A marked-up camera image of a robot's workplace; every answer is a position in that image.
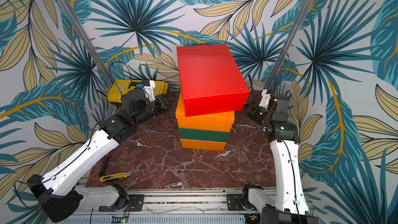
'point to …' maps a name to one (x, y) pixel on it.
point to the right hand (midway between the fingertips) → (244, 104)
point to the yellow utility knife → (118, 176)
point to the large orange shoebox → (222, 122)
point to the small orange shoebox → (203, 144)
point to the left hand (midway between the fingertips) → (175, 100)
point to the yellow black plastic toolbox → (121, 86)
